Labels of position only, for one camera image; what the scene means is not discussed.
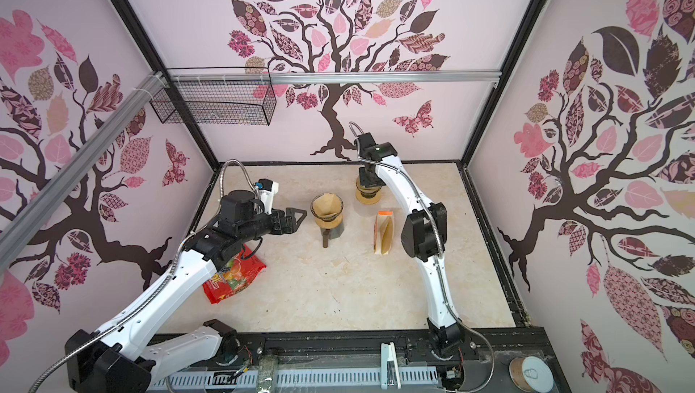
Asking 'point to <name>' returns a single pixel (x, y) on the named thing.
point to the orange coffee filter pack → (384, 233)
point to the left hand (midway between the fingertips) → (296, 217)
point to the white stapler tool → (388, 353)
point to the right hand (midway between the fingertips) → (375, 177)
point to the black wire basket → (219, 96)
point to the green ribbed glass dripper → (367, 192)
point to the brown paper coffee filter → (327, 204)
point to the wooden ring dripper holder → (328, 225)
